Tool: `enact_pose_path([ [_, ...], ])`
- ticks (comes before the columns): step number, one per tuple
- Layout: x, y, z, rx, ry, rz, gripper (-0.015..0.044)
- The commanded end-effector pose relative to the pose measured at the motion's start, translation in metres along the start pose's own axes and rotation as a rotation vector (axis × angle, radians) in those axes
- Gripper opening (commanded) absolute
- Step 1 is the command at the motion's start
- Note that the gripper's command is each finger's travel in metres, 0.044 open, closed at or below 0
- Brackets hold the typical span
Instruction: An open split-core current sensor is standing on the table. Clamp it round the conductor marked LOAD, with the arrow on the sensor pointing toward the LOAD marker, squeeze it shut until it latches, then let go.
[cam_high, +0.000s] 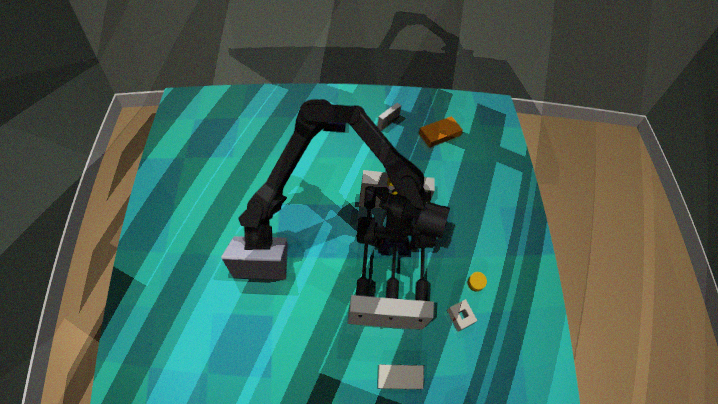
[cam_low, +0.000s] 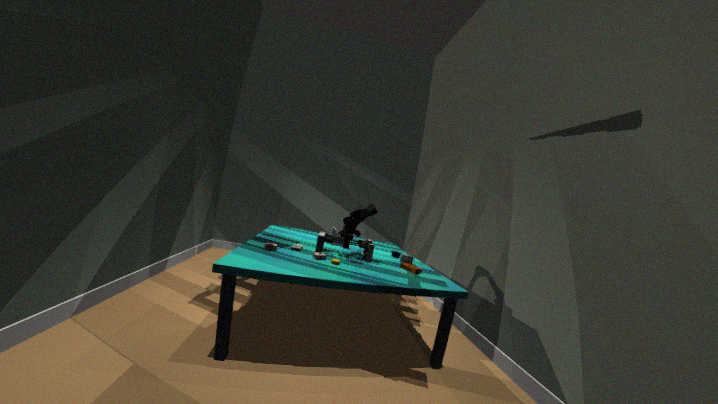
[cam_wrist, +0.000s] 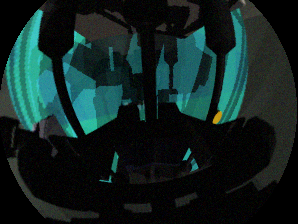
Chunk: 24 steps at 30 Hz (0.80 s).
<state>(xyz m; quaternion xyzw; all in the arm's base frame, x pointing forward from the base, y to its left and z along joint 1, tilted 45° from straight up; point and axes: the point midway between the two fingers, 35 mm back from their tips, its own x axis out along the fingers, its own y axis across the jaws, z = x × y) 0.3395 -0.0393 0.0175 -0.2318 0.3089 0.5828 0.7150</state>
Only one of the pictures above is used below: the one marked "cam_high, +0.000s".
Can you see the beige rectangular block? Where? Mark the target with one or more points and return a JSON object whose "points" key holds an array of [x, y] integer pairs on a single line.
{"points": [[400, 377]]}

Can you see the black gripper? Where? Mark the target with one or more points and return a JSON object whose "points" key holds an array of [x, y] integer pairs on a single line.
{"points": [[369, 233]]}

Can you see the orange rectangular block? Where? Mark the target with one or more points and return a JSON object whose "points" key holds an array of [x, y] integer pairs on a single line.
{"points": [[440, 131]]}

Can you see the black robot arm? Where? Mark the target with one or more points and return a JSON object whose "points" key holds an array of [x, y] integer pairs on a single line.
{"points": [[407, 179]]}

